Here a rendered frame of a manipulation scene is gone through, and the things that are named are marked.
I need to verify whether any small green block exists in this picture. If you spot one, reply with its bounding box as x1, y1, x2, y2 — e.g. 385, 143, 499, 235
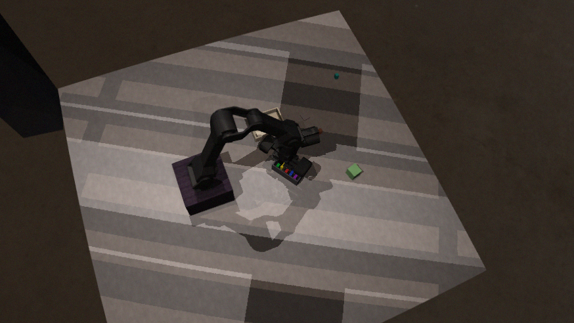
346, 164, 361, 180

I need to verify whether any beige shallow tray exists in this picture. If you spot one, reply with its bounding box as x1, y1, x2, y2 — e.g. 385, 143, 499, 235
246, 107, 284, 142

